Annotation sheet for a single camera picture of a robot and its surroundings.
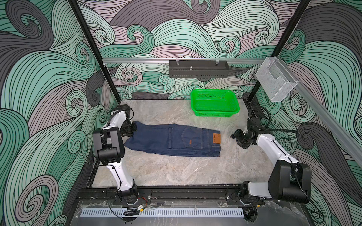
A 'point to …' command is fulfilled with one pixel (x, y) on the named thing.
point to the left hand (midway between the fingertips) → (132, 134)
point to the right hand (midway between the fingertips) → (234, 138)
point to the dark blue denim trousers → (173, 139)
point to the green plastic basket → (214, 102)
